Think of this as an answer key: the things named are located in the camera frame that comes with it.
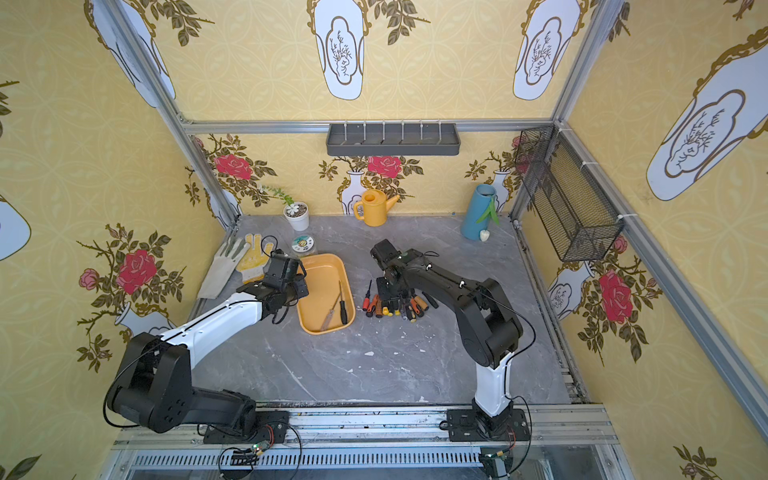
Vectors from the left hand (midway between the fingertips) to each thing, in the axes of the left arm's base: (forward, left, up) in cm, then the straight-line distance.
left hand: (288, 282), depth 91 cm
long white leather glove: (+14, +30, -12) cm, 35 cm away
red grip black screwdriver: (-2, -24, -9) cm, 25 cm away
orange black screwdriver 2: (-7, -39, -6) cm, 40 cm away
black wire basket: (-1, -77, +25) cm, 81 cm away
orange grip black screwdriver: (-5, -41, -5) cm, 41 cm away
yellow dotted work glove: (+15, +17, -9) cm, 25 cm away
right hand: (-1, -33, -3) cm, 33 cm away
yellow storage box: (-3, -12, -8) cm, 15 cm away
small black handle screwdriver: (-7, -16, -7) cm, 19 cm away
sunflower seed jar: (+16, -2, -2) cm, 16 cm away
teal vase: (+23, -61, +11) cm, 66 cm away
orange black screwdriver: (-5, -25, -7) cm, 27 cm away
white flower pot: (+26, +1, +3) cm, 26 cm away
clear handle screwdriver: (-8, -12, -8) cm, 16 cm away
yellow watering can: (+31, -26, +1) cm, 41 cm away
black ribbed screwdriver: (-4, -44, -7) cm, 45 cm away
